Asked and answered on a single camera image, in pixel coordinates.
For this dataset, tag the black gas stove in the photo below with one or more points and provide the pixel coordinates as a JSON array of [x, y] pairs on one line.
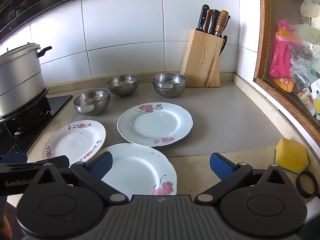
[[57, 103]]

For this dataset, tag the orange packet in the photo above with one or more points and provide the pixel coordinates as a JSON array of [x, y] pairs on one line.
[[283, 85]]

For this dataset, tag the wooden window frame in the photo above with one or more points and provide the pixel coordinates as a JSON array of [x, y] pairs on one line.
[[265, 42]]

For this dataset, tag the aluminium steamer pot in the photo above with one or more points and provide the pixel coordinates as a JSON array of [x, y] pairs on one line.
[[17, 80]]

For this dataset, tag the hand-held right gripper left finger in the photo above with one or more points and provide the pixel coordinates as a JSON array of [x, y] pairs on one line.
[[102, 164]]

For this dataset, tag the large white floral plate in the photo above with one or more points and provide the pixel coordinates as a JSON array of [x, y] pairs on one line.
[[140, 170], [155, 125]]

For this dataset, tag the pink plastic bag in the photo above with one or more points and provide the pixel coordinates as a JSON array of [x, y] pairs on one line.
[[281, 57]]

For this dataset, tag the stainless steel bowl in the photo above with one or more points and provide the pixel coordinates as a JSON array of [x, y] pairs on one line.
[[169, 85], [123, 85], [91, 102]]

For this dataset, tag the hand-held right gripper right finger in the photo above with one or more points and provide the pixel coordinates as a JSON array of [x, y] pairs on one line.
[[221, 167]]

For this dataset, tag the yellow sponge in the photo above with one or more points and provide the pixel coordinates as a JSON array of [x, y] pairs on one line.
[[291, 155]]

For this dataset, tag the small gold-rimmed floral plate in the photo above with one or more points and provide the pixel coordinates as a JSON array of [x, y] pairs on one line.
[[72, 141]]

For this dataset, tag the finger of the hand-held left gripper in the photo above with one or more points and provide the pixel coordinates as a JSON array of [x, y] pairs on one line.
[[58, 161], [13, 158]]

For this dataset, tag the wooden knife block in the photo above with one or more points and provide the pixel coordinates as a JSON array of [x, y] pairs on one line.
[[201, 60]]

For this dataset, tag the grey counter mat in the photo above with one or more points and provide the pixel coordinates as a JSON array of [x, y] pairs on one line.
[[225, 125]]

